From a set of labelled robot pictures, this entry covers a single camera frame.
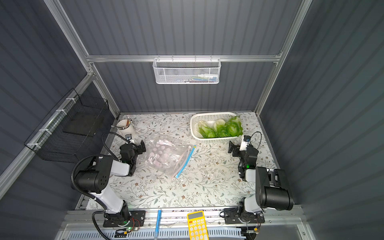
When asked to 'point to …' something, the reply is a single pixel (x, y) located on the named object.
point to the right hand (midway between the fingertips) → (240, 142)
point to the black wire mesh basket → (64, 133)
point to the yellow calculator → (197, 226)
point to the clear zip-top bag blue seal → (168, 155)
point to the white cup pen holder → (125, 127)
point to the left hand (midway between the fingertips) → (136, 142)
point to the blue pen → (158, 220)
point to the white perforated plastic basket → (211, 117)
